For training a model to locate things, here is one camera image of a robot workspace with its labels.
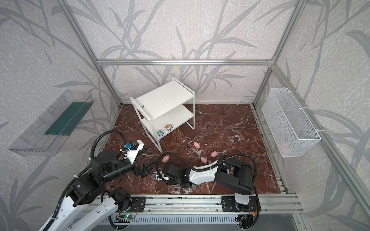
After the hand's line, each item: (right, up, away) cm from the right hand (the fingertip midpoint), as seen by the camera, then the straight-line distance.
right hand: (167, 166), depth 85 cm
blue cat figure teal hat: (-3, +20, -5) cm, 21 cm away
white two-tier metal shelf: (-3, +37, -9) cm, 39 cm away
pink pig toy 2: (+29, +6, +5) cm, 30 cm away
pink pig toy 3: (+22, +3, +3) cm, 22 cm away
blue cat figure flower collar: (+1, +23, -3) cm, 23 cm away
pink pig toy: (+18, +11, +10) cm, 23 cm away
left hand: (-2, +14, -21) cm, 25 cm away
